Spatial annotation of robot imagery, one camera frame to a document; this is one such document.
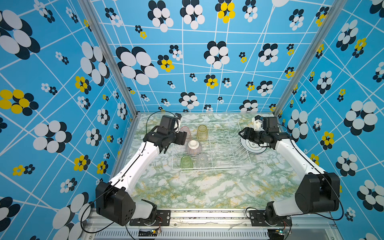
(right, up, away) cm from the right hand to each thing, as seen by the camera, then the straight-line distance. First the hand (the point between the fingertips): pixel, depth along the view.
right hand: (244, 134), depth 87 cm
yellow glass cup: (-24, 0, +10) cm, 26 cm away
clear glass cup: (-25, -16, 0) cm, 30 cm away
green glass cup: (-34, -17, -2) cm, 38 cm away
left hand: (-36, +1, -6) cm, 37 cm away
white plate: (+8, -9, +10) cm, 16 cm away
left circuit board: (-49, -46, -17) cm, 69 cm away
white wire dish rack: (-19, -8, +12) cm, 24 cm away
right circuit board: (+10, -47, -16) cm, 51 cm away
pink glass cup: (-35, +2, +11) cm, 37 cm away
